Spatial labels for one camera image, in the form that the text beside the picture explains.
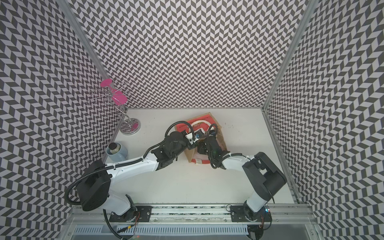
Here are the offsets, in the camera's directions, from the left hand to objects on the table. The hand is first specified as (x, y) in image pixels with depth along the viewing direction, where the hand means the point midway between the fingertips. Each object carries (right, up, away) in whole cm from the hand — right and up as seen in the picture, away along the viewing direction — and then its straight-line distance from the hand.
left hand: (197, 130), depth 79 cm
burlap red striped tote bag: (+3, +3, +3) cm, 5 cm away
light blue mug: (-45, -15, +7) cm, 48 cm away
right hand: (+2, -10, +13) cm, 17 cm away
